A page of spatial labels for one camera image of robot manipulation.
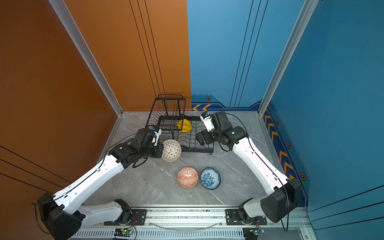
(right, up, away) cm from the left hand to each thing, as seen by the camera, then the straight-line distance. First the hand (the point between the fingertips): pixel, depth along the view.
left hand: (164, 146), depth 77 cm
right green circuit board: (+43, -41, -7) cm, 60 cm away
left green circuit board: (-19, -40, -6) cm, 45 cm away
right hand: (+21, +7, 0) cm, 22 cm away
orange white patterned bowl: (+12, -19, +7) cm, 23 cm away
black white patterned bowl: (+4, -3, +2) cm, 5 cm away
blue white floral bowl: (+25, -19, +6) cm, 31 cm away
